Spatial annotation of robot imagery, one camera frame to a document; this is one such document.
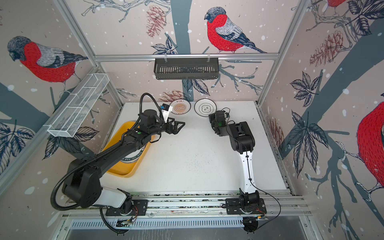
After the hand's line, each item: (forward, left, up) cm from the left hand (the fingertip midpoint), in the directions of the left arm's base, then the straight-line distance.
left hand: (179, 121), depth 79 cm
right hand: (+23, -19, -21) cm, 37 cm away
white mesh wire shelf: (-1, +54, +6) cm, 54 cm away
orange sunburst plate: (+34, +3, -24) cm, 41 cm away
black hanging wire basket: (+46, -5, +4) cm, 46 cm away
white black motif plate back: (+33, -16, -23) cm, 43 cm away
